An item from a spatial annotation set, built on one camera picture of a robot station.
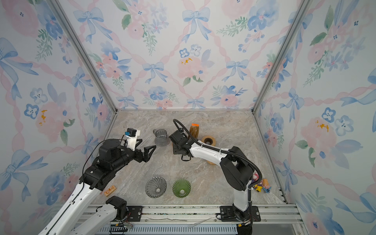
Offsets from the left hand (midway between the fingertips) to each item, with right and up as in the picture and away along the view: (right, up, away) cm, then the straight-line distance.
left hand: (148, 142), depth 70 cm
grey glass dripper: (+1, -26, +10) cm, 28 cm away
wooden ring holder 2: (+28, -6, -14) cm, 32 cm away
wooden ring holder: (+33, -2, +30) cm, 45 cm away
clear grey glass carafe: (0, -2, +33) cm, 33 cm away
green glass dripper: (+15, -27, +12) cm, 33 cm away
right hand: (+12, -5, +21) cm, 25 cm away
